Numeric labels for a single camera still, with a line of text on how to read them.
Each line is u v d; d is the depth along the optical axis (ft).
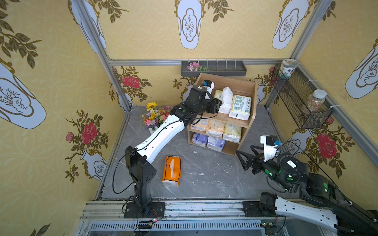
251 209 2.42
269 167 1.65
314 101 2.15
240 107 2.27
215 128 2.63
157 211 2.40
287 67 2.79
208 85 2.07
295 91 2.96
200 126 2.68
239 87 2.66
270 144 1.62
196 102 1.82
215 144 2.95
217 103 2.15
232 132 2.56
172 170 2.62
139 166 1.44
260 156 1.69
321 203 1.32
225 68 3.03
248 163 1.69
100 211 2.49
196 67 2.88
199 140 3.06
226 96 2.39
